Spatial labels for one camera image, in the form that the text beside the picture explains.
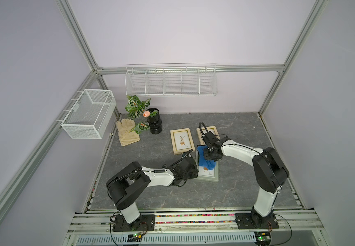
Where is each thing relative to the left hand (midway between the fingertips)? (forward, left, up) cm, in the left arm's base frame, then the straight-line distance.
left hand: (196, 175), depth 89 cm
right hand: (+12, -8, +2) cm, 15 cm away
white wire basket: (+28, +57, +26) cm, 68 cm away
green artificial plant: (+29, +32, +28) cm, 51 cm away
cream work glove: (+35, +46, +1) cm, 58 cm away
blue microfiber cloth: (+6, -4, +5) cm, 9 cm away
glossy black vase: (+35, +25, +11) cm, 44 cm away
